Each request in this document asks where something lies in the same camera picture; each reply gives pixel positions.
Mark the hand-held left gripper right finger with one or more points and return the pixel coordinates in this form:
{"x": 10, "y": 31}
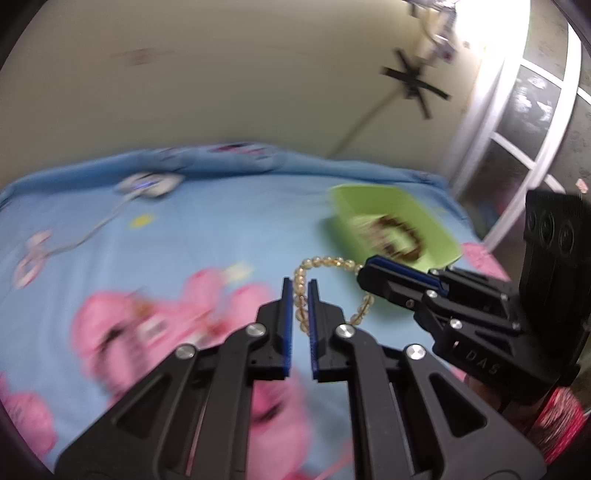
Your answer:
{"x": 314, "y": 337}

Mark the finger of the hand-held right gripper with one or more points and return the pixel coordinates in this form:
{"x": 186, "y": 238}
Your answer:
{"x": 406, "y": 273}
{"x": 392, "y": 290}

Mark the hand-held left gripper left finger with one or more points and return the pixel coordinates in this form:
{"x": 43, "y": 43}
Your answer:
{"x": 287, "y": 332}

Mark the green plastic tray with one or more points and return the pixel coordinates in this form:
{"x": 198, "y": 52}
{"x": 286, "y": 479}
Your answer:
{"x": 369, "y": 198}

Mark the person's right forearm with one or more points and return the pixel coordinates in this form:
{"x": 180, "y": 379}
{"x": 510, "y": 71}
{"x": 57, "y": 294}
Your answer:
{"x": 561, "y": 424}

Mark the blue cartoon printed blanket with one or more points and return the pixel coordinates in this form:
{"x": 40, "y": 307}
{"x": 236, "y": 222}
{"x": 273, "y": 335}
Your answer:
{"x": 184, "y": 230}

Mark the white window frame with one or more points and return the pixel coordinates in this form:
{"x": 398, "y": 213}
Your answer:
{"x": 549, "y": 129}

